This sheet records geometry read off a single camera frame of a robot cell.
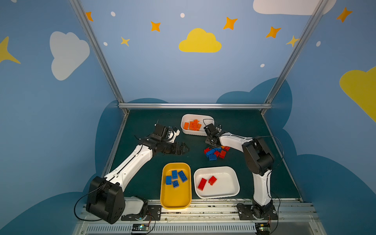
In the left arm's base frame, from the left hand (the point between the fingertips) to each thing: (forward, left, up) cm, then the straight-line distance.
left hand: (182, 148), depth 81 cm
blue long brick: (+6, -19, -14) cm, 24 cm away
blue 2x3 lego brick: (-10, +4, -15) cm, 18 cm away
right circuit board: (-35, -41, -17) cm, 57 cm away
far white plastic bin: (+32, -15, -12) cm, 38 cm away
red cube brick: (-13, -18, -14) cm, 26 cm away
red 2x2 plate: (+5, -23, -15) cm, 27 cm away
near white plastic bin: (-14, -26, -16) cm, 34 cm away
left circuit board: (-35, +20, -17) cm, 44 cm away
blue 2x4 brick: (-10, 0, -15) cm, 18 cm away
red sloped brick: (+4, -26, -14) cm, 30 cm away
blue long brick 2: (+9, -24, -15) cm, 30 cm away
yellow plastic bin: (-22, +1, -14) cm, 26 cm away
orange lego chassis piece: (+27, -8, -13) cm, 31 cm away
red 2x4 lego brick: (-15, -12, -14) cm, 24 cm away
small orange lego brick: (+29, -1, -15) cm, 32 cm away
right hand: (+16, -20, -14) cm, 29 cm away
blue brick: (-13, +7, -14) cm, 21 cm away
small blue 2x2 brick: (-15, +3, -14) cm, 21 cm away
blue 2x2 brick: (+2, -19, -14) cm, 24 cm away
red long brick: (+7, -16, -14) cm, 22 cm away
